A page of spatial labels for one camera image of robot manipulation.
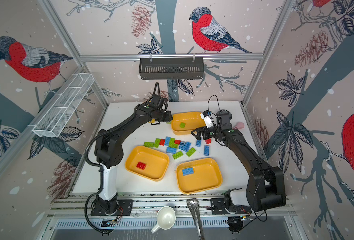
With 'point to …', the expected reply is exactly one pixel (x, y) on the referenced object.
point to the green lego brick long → (149, 144)
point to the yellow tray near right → (198, 175)
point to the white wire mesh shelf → (62, 106)
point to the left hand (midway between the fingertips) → (171, 117)
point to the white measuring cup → (166, 217)
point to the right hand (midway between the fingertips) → (198, 131)
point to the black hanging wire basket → (171, 68)
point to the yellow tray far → (193, 120)
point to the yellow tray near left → (147, 162)
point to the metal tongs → (193, 205)
